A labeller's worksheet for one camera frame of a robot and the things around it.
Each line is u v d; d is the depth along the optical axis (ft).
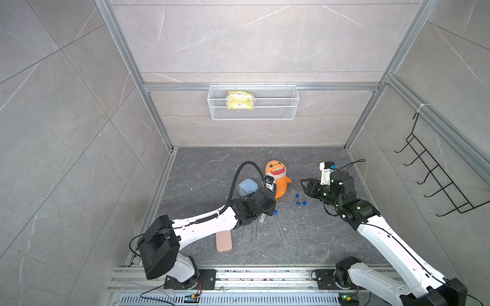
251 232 2.81
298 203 3.12
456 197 2.00
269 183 2.25
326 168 2.22
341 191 1.81
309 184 2.25
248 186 2.95
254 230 2.81
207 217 1.61
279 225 2.88
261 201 1.94
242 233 2.81
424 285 1.26
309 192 2.19
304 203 3.13
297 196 3.22
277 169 3.22
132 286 2.39
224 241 2.72
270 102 3.30
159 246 1.36
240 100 2.82
